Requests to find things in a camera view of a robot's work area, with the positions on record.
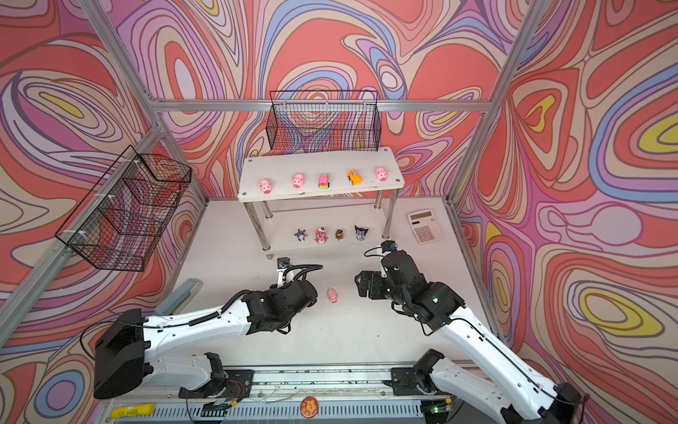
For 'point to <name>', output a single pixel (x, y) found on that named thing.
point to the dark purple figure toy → (360, 233)
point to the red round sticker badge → (309, 407)
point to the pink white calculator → (425, 226)
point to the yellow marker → (133, 411)
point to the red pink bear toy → (320, 236)
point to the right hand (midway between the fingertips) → (370, 286)
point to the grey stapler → (178, 299)
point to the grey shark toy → (300, 235)
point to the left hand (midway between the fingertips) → (305, 287)
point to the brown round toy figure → (339, 235)
